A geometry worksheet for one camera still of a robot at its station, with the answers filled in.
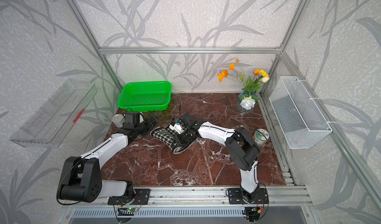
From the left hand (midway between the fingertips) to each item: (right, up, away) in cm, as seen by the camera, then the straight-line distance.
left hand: (157, 122), depth 89 cm
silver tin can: (-30, +1, +10) cm, 32 cm away
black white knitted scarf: (+5, -7, -4) cm, 9 cm away
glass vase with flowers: (+54, +16, -1) cm, 57 cm away
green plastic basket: (-19, +18, +31) cm, 40 cm away
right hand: (+10, -12, -6) cm, 17 cm away
